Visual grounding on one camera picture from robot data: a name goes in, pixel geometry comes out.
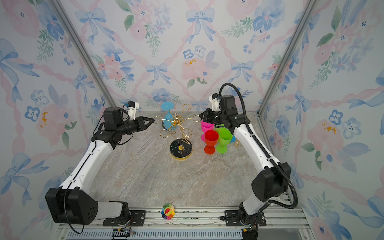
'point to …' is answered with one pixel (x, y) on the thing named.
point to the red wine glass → (211, 137)
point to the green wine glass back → (225, 137)
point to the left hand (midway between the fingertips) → (153, 119)
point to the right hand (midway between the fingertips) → (200, 114)
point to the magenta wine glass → (205, 126)
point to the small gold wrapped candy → (237, 143)
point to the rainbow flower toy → (168, 211)
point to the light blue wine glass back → (168, 121)
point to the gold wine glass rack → (180, 149)
